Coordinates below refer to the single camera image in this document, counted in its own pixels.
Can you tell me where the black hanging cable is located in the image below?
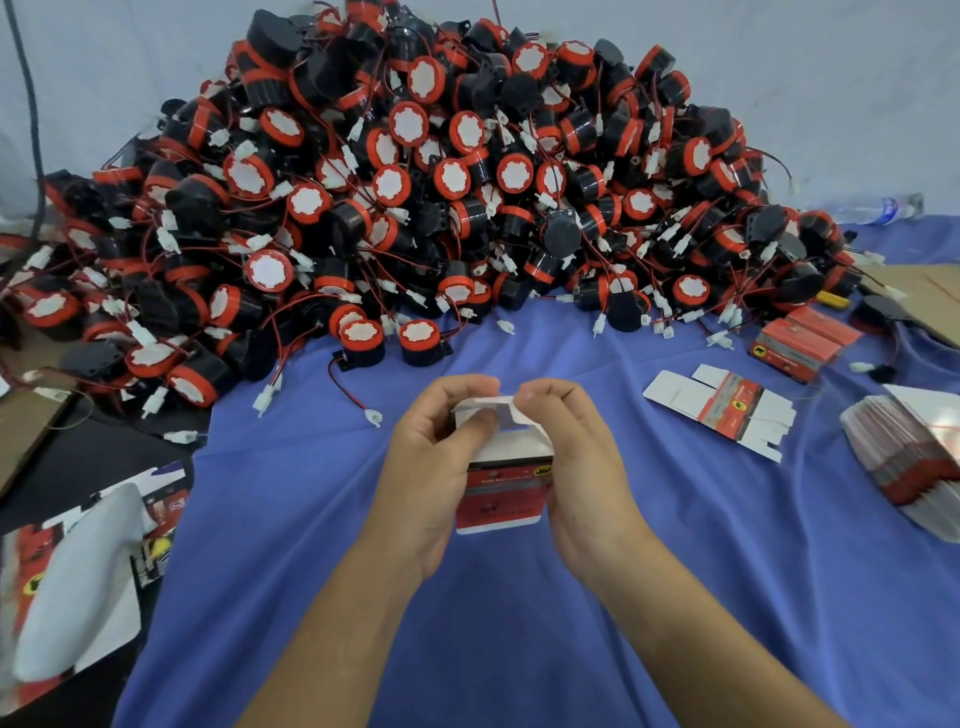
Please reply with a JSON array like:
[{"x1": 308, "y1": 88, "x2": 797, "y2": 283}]
[{"x1": 4, "y1": 0, "x2": 47, "y2": 227}]

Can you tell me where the person's left hand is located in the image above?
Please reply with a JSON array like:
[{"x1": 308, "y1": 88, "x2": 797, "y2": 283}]
[{"x1": 360, "y1": 375, "x2": 501, "y2": 579}]

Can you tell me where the stack of box blanks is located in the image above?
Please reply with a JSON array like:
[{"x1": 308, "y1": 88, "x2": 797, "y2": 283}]
[{"x1": 840, "y1": 384, "x2": 960, "y2": 545}]

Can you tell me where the person's left forearm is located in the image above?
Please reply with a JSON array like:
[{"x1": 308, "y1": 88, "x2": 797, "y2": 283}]
[{"x1": 240, "y1": 547, "x2": 429, "y2": 728}]

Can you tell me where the brown cardboard sheet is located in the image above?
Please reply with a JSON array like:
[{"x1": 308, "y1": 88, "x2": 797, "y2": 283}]
[{"x1": 885, "y1": 262, "x2": 960, "y2": 350}]

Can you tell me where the person's right forearm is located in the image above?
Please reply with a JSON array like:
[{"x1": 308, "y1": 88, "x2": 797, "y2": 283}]
[{"x1": 585, "y1": 525, "x2": 849, "y2": 728}]

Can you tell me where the clear plastic water bottle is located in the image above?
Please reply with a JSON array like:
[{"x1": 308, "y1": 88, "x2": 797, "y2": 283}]
[{"x1": 832, "y1": 192, "x2": 929, "y2": 227}]

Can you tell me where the pile of black red buzzers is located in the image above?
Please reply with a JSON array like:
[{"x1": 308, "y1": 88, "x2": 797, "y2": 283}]
[{"x1": 0, "y1": 0, "x2": 902, "y2": 414}]

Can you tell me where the blue table cloth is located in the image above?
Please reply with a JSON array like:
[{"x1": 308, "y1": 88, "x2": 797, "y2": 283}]
[{"x1": 112, "y1": 210, "x2": 960, "y2": 728}]

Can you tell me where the brown cardboard piece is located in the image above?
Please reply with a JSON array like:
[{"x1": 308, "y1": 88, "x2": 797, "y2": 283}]
[{"x1": 0, "y1": 322, "x2": 69, "y2": 497}]

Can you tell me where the person's right hand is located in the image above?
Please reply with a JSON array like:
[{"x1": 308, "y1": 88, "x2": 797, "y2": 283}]
[{"x1": 513, "y1": 378, "x2": 650, "y2": 587}]

